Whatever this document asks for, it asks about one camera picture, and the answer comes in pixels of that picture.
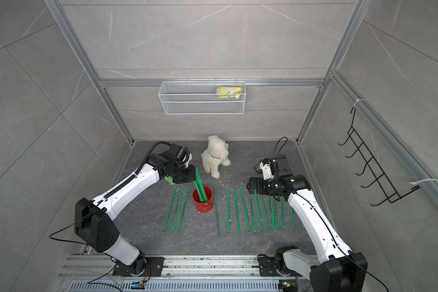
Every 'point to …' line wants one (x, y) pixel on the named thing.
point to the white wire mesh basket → (202, 98)
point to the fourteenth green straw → (172, 200)
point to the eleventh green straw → (292, 223)
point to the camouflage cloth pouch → (258, 168)
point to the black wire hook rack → (381, 182)
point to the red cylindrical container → (203, 207)
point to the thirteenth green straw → (183, 208)
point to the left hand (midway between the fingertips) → (198, 175)
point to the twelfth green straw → (177, 208)
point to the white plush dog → (216, 154)
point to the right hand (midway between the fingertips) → (258, 186)
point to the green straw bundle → (201, 186)
